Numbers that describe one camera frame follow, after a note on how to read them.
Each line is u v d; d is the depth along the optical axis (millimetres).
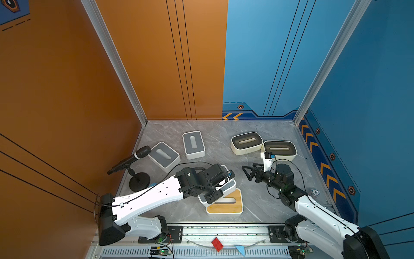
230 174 609
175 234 740
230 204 773
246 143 1007
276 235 724
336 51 831
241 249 682
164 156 982
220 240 733
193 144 1039
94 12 701
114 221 387
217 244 697
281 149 1040
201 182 512
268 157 710
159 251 710
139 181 899
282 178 621
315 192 807
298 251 696
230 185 696
